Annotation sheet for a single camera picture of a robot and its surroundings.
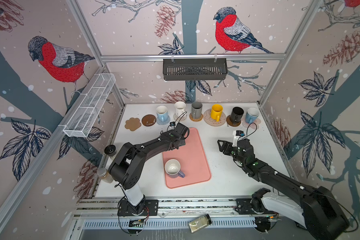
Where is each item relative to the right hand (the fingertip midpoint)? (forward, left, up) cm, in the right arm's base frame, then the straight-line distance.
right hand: (220, 144), depth 85 cm
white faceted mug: (+30, +26, 0) cm, 40 cm away
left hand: (+4, +24, -3) cm, 25 cm away
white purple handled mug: (-12, +28, -9) cm, 32 cm away
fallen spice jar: (-37, +12, -6) cm, 40 cm away
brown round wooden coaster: (+24, -11, -10) cm, 28 cm away
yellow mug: (+27, -1, -1) cm, 27 cm away
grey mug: (+28, +13, -1) cm, 31 cm away
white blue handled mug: (+25, -24, -2) cm, 35 cm away
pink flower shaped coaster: (+22, -27, -12) cm, 37 cm away
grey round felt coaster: (+21, +38, -8) cm, 44 cm away
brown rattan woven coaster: (+26, +14, -10) cm, 31 cm away
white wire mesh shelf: (+2, +70, +22) cm, 74 cm away
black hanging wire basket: (+52, +15, +18) cm, 57 cm away
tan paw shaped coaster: (+21, +62, -10) cm, 66 cm away
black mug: (+25, -14, -1) cm, 28 cm away
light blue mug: (+24, +38, 0) cm, 45 cm away
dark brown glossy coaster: (+24, +50, -8) cm, 56 cm away
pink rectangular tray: (-5, +16, -13) cm, 21 cm away
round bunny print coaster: (+25, +2, -11) cm, 28 cm away
